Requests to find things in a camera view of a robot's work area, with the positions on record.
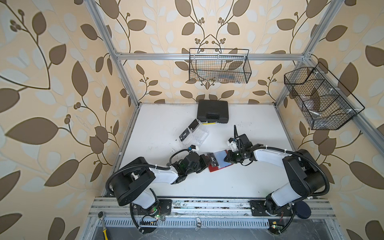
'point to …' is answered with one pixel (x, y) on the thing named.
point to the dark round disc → (302, 210)
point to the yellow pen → (209, 123)
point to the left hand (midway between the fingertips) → (211, 158)
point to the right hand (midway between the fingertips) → (224, 160)
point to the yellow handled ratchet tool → (101, 215)
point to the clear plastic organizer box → (194, 135)
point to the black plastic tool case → (212, 111)
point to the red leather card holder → (216, 168)
